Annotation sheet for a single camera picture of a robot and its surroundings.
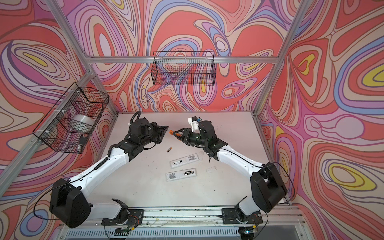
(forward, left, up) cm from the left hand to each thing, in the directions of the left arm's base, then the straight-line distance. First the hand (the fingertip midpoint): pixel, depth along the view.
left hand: (171, 124), depth 77 cm
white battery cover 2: (-14, -22, -27) cm, 37 cm away
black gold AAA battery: (+1, +5, -27) cm, 27 cm away
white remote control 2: (-17, -4, -26) cm, 31 cm away
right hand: (-7, -2, -3) cm, 8 cm away
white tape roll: (0, +42, +5) cm, 43 cm away
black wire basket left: (-3, +51, +2) cm, 51 cm away
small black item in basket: (-8, +44, -2) cm, 44 cm away
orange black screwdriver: (-6, -1, 0) cm, 6 cm away
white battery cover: (-4, -16, -27) cm, 32 cm away
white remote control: (-8, -6, -25) cm, 27 cm away
